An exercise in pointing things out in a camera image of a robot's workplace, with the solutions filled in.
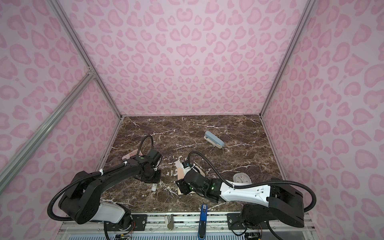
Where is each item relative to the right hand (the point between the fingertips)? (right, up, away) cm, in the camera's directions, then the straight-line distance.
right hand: (179, 181), depth 76 cm
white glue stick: (-15, -5, +6) cm, 17 cm away
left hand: (-13, -2, +10) cm, 17 cm away
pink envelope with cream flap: (-1, 0, +14) cm, 14 cm away
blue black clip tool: (+12, -18, -5) cm, 22 cm away
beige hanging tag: (-4, -19, -5) cm, 20 cm away
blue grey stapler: (+20, +19, +25) cm, 37 cm away
